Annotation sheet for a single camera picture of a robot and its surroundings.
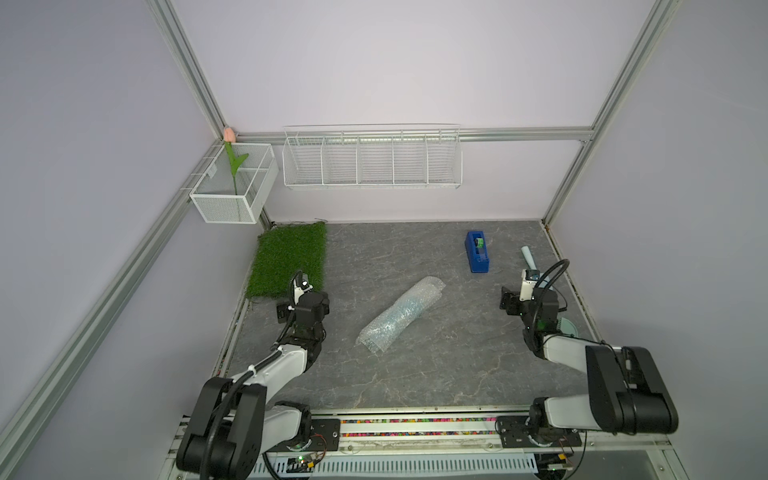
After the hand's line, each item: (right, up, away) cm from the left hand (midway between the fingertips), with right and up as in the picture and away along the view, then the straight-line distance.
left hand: (300, 296), depth 87 cm
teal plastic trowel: (+77, +11, +21) cm, 81 cm away
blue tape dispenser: (+57, +14, +18) cm, 61 cm away
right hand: (+66, +2, +6) cm, 67 cm away
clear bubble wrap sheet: (+25, -8, -3) cm, 26 cm away
